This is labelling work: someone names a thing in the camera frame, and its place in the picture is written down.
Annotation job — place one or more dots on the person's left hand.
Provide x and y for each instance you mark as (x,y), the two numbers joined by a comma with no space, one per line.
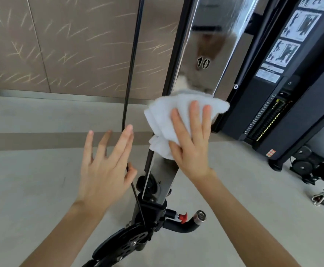
(103,180)

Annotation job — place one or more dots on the chrome numbered rail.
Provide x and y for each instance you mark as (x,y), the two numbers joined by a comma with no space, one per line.
(206,30)

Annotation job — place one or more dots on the black adjustable pulley carriage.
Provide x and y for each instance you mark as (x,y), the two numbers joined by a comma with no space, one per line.
(139,236)
(303,164)

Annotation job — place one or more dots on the black straight attachment bar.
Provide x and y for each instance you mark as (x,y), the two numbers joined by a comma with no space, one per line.
(246,61)

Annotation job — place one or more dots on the black weight stack plates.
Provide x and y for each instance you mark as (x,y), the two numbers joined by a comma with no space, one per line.
(267,122)

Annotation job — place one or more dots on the strip of exercise pictogram stickers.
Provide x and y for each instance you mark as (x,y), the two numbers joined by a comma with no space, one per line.
(282,54)

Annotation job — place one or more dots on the black weight stack cover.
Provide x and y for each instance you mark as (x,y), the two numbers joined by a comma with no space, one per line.
(312,94)

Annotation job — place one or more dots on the white cleaning cloth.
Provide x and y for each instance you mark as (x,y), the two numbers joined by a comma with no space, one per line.
(162,113)

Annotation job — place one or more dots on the person's right hand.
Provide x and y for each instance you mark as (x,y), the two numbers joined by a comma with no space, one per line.
(195,155)

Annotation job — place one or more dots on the person's right forearm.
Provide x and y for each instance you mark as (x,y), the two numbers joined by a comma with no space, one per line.
(242,230)

